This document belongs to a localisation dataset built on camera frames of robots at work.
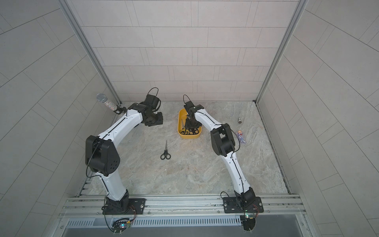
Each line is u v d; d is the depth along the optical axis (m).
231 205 0.71
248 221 0.67
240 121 1.04
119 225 0.67
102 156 0.46
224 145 0.62
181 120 1.05
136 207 0.71
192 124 0.89
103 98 0.80
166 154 0.89
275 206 0.72
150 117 0.73
